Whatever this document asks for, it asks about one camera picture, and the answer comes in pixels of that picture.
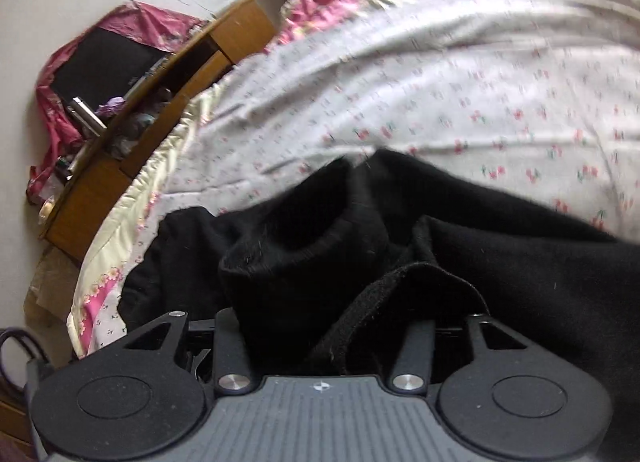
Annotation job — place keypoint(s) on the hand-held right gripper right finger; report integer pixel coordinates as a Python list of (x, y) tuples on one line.
[(415, 357)]

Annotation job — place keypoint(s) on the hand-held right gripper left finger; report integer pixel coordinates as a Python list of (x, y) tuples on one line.
[(226, 347)]

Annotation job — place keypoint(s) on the black pants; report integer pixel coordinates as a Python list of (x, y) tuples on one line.
[(400, 252)]

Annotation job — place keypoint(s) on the brown paper bag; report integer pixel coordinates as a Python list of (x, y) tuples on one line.
[(47, 282)]

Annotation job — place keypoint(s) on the wooden television cabinet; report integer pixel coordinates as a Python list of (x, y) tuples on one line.
[(95, 197)]

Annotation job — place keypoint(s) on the purple cloth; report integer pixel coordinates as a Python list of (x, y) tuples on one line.
[(114, 107)]

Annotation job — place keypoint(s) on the cherry print bed sheet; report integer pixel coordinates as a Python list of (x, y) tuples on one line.
[(400, 92)]

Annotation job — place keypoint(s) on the silver metal flask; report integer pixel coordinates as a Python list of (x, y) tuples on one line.
[(89, 115)]

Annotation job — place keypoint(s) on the pink television cover cloth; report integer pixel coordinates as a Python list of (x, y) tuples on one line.
[(60, 112)]

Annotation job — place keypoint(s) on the black television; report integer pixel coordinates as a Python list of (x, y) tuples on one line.
[(105, 64)]

